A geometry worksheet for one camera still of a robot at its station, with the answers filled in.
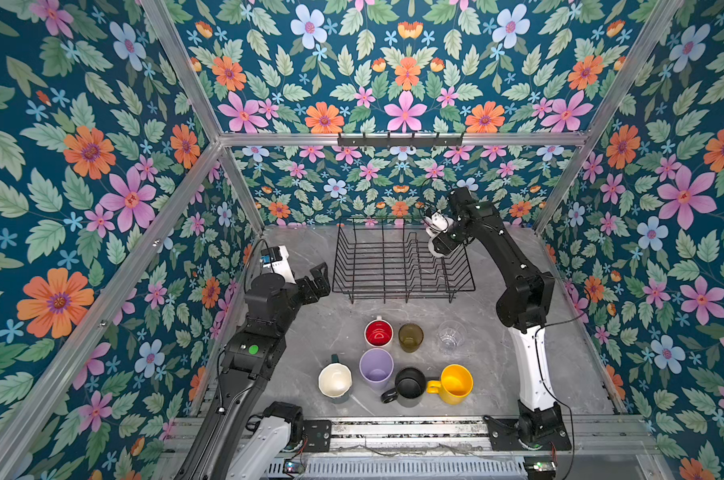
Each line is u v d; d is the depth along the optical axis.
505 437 0.73
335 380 0.81
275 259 0.58
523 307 0.60
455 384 0.81
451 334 0.90
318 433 0.73
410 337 0.88
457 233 0.83
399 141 0.91
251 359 0.47
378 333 0.89
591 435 0.75
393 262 1.10
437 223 0.88
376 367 0.83
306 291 0.61
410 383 0.82
